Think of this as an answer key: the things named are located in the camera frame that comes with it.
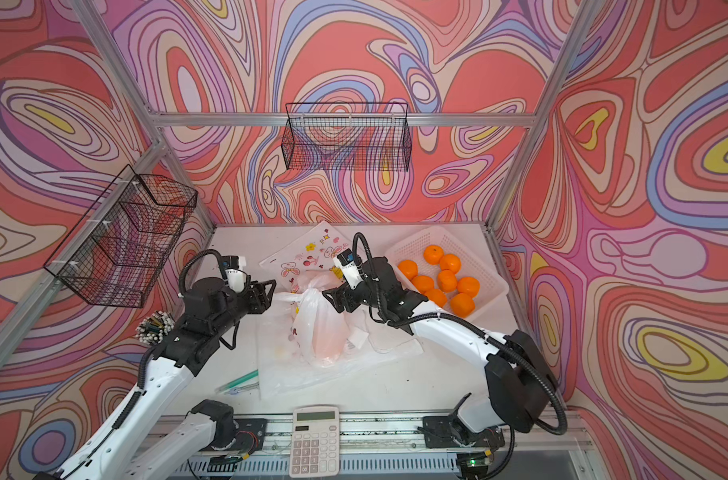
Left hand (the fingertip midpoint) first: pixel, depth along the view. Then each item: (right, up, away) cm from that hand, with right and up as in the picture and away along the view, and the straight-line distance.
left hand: (271, 283), depth 75 cm
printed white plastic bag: (+11, -13, +4) cm, 18 cm away
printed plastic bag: (+4, +4, +32) cm, 33 cm away
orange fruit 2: (+52, -1, +23) cm, 56 cm away
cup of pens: (-30, -12, 0) cm, 32 cm away
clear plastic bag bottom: (+1, -26, +7) cm, 27 cm away
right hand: (+17, -3, +4) cm, 17 cm away
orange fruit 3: (+58, -3, +21) cm, 62 cm away
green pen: (-11, -28, +7) cm, 31 cm away
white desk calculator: (+12, -38, -4) cm, 40 cm away
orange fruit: (+48, +7, +30) cm, 57 cm away
